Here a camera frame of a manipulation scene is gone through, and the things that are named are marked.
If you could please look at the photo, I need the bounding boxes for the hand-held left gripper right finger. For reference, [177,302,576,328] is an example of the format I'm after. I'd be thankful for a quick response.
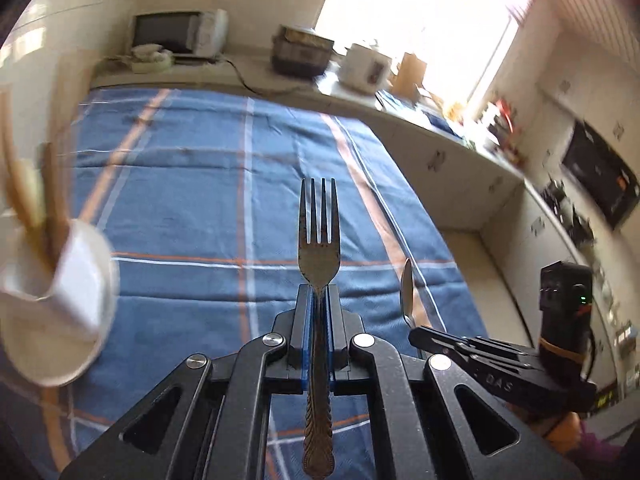
[326,283,583,480]

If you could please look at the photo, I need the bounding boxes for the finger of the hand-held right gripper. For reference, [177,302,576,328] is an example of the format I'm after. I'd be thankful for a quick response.
[417,326,540,357]
[408,331,495,377]

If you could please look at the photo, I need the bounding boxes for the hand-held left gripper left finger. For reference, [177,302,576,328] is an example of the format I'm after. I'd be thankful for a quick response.
[60,283,314,480]

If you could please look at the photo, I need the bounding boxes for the metal spoon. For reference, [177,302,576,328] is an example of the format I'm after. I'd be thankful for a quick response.
[399,258,417,330]

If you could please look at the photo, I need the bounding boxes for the metal fork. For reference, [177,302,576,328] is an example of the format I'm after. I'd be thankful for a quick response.
[298,177,342,478]

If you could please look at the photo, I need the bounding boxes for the white square cup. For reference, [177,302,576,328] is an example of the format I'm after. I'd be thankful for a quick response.
[0,217,113,331]

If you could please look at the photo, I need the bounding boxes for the wooden chopstick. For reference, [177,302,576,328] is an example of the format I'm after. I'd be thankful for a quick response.
[41,142,71,256]
[0,91,33,231]

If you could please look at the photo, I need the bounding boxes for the person's right forearm purple sleeve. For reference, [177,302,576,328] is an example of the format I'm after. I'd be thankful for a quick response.
[570,430,636,468]

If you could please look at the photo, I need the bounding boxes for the person's right hand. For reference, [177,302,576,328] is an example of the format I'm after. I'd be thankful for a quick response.
[520,402,583,454]

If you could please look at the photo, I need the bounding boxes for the gas stove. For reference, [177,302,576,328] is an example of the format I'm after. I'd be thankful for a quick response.
[542,175,596,246]

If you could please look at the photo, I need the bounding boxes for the white kitchen counter with cabinets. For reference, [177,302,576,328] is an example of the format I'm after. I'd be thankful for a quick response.
[90,52,640,461]

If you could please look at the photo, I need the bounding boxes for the blue plaid tablecloth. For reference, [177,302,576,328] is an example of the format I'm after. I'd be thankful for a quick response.
[0,87,491,480]

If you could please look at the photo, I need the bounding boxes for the group of seasoning bottles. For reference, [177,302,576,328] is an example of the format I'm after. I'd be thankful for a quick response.
[480,100,526,161]

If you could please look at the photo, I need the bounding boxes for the blue cloth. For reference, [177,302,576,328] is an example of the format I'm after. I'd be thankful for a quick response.
[375,90,466,136]

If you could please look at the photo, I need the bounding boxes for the white bowl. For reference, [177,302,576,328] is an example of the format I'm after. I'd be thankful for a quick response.
[0,240,121,388]

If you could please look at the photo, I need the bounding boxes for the white pressure cooker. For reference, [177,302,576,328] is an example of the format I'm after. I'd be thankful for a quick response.
[337,42,393,96]

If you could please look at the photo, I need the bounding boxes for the wooden cutting board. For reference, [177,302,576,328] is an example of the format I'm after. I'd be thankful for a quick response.
[397,51,428,98]

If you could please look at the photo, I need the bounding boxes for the black rice cooker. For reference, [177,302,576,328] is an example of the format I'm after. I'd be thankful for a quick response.
[270,24,335,78]

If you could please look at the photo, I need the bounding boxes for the green tray with white items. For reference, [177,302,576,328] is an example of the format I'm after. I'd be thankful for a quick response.
[131,44,176,73]

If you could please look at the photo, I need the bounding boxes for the bright window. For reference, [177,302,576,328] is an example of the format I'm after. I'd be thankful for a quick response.
[315,0,541,116]

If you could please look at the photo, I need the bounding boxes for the white microwave oven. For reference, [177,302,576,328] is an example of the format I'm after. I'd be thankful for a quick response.
[131,8,230,58]

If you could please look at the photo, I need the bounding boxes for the black power cable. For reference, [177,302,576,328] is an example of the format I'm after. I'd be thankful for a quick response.
[220,55,326,96]

